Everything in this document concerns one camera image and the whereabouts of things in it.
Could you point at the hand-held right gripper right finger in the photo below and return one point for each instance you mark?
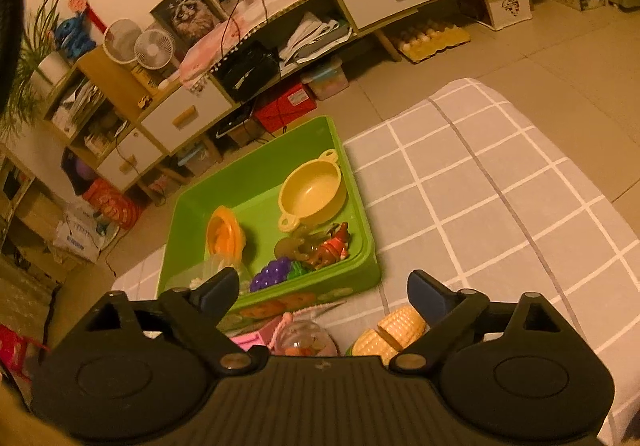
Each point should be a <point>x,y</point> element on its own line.
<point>425,293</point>

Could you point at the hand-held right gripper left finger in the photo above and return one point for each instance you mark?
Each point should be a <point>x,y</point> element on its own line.
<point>222,283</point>

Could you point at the purple toy grapes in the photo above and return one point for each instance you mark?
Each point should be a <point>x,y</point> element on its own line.
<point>272,273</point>

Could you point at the orange toy bowl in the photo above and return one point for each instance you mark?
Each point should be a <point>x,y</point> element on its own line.
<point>225,231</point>

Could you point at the yellow toy corn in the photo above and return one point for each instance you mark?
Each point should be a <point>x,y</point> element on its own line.
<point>385,341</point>

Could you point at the pink toy box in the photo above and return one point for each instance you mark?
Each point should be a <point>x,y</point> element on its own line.
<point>250,340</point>

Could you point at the green plastic box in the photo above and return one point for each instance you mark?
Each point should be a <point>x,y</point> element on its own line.
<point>260,216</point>

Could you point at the small green toy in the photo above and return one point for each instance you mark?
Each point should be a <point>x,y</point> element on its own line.
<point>298,268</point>

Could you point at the clear capsule ball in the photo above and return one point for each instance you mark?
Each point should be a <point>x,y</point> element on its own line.
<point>305,338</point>

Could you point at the small reindeer figurine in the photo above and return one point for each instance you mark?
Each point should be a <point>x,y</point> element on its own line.
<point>335,246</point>

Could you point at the yellow toy pot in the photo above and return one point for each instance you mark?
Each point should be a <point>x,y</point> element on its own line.
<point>312,191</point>

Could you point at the grey checked cloth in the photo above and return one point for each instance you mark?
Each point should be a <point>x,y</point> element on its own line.
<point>475,226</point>

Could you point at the small clear storage box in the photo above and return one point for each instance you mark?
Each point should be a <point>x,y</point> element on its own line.
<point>167,183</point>

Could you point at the blue lidded storage box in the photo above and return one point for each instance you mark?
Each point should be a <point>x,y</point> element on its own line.
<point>197,161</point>

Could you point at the red round gift box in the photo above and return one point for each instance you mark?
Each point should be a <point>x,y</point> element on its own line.
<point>112,206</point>

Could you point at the white plastic bag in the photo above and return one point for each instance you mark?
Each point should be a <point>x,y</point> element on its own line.
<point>80,236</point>

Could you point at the black flat device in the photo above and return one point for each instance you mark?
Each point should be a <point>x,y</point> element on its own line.
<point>232,126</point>

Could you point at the purple ball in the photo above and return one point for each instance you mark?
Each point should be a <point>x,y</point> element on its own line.
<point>85,171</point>

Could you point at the red cardboard box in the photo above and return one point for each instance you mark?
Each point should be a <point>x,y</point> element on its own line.
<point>285,106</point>

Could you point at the small yellow toy car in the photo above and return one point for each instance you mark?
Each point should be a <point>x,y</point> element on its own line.
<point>145,102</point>

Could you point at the black bag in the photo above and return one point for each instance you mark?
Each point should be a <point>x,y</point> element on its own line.
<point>247,69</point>

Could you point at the yellow bottle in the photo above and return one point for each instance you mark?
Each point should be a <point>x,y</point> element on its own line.
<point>145,79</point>

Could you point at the stack of papers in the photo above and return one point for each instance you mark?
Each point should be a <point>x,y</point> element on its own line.
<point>82,101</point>

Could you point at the wooden tv cabinet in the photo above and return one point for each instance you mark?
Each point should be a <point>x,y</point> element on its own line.
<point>107,74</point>

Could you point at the small white desk fan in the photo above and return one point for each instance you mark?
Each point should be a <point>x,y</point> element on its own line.
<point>155,50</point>

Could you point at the yellow egg tray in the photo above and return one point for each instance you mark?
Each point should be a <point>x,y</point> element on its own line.
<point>425,39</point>

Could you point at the large white desk fan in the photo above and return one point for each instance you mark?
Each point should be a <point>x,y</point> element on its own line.
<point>120,41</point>

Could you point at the pile of folded papers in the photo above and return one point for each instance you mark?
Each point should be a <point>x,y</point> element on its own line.
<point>312,36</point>

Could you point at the framed cat picture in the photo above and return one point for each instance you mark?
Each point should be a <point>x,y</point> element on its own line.
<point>190,16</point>

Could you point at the potted green plant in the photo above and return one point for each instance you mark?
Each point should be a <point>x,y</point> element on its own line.
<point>50,69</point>

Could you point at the blue plush toy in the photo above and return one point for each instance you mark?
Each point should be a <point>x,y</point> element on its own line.
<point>75,34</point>

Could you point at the white crate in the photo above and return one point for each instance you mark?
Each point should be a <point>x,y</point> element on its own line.
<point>510,6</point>

